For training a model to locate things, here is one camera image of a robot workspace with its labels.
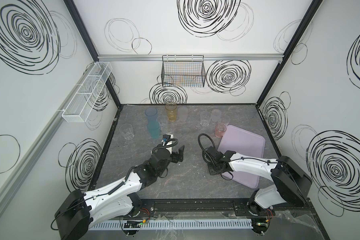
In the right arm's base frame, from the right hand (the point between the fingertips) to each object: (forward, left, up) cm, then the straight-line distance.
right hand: (210, 171), depth 86 cm
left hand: (+7, +19, +18) cm, 27 cm away
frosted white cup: (+41, +17, +7) cm, 45 cm away
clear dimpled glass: (+35, -13, +5) cm, 38 cm away
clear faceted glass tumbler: (+38, 0, +3) cm, 38 cm away
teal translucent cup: (+28, +36, +4) cm, 46 cm away
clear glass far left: (+27, +55, +4) cm, 62 cm away
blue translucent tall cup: (+33, +37, +14) cm, 51 cm away
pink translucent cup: (+29, -10, +1) cm, 31 cm away
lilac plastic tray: (+19, -25, +1) cm, 31 cm away
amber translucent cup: (+38, +25, +12) cm, 47 cm away
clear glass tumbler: (+34, +31, +5) cm, 46 cm away
